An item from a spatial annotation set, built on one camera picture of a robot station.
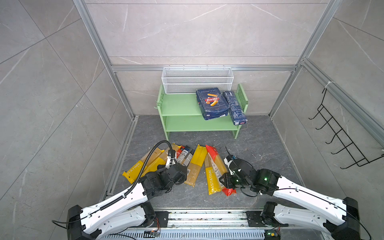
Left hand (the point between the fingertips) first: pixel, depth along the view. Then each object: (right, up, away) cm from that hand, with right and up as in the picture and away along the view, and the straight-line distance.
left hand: (177, 164), depth 75 cm
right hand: (+22, -7, -2) cm, 23 cm away
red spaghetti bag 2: (+22, -1, -2) cm, 22 cm away
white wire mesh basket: (+4, +52, +25) cm, 58 cm away
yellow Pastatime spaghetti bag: (+20, -12, +6) cm, 24 cm away
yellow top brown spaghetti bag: (+11, +1, +17) cm, 21 cm away
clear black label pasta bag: (+2, +2, +17) cm, 17 cm away
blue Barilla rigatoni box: (+19, +32, +6) cm, 38 cm away
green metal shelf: (+1, +28, +11) cm, 30 cm away
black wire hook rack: (+76, +13, -11) cm, 78 cm away
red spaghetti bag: (-1, +4, +20) cm, 21 cm away
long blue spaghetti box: (+32, +30, +6) cm, 44 cm away
